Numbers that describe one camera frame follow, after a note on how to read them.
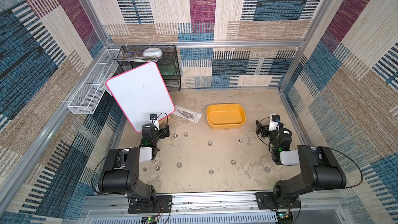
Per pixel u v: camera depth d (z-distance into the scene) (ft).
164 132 2.85
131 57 3.01
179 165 2.79
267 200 2.40
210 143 3.06
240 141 3.08
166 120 3.24
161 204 2.38
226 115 3.50
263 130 2.71
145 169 2.75
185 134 3.17
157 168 2.77
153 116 2.66
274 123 2.55
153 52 2.93
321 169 1.49
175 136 3.16
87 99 3.01
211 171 2.73
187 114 3.48
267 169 2.73
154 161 2.85
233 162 2.81
